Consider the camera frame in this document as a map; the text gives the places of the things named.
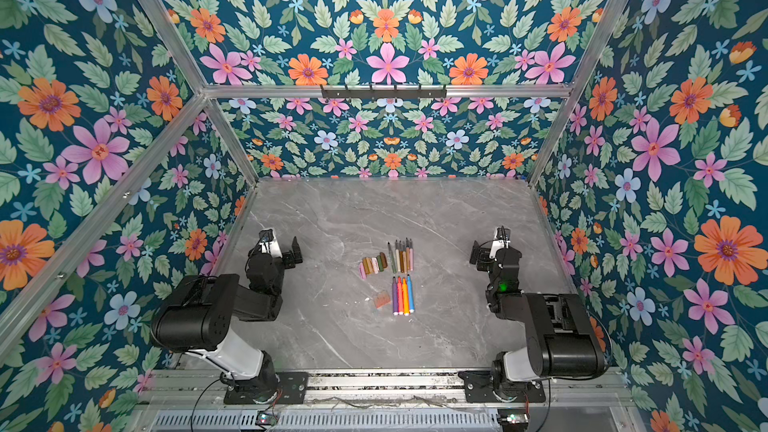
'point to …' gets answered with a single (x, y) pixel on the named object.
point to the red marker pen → (400, 295)
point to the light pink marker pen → (398, 255)
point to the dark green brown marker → (392, 259)
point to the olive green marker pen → (401, 256)
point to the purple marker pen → (394, 297)
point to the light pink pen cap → (375, 265)
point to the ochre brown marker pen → (408, 256)
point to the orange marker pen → (405, 298)
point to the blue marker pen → (411, 295)
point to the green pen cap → (379, 263)
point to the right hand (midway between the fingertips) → (492, 242)
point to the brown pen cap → (384, 259)
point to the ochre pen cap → (368, 265)
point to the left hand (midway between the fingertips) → (279, 232)
